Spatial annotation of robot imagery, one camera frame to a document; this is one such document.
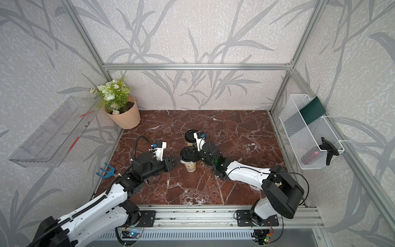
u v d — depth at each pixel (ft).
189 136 2.77
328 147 1.89
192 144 2.74
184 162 2.52
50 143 2.15
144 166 1.94
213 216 2.49
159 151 2.31
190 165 2.69
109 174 2.91
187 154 2.51
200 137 2.28
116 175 2.84
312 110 2.41
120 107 3.36
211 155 1.99
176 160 2.53
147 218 2.41
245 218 2.42
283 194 1.40
